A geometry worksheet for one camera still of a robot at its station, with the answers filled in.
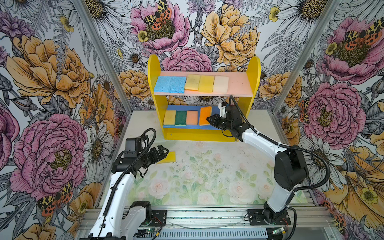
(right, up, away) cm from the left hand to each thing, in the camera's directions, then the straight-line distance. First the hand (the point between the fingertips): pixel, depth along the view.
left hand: (162, 159), depth 77 cm
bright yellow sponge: (+1, -3, +18) cm, 18 cm away
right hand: (+24, +19, +10) cm, 32 cm away
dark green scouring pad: (+7, +21, +19) cm, 29 cm away
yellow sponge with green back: (0, +21, +19) cm, 29 cm away
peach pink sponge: (+15, +22, +17) cm, 31 cm away
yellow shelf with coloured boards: (+8, +37, +42) cm, 57 cm away
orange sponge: (+23, +25, +15) cm, 37 cm away
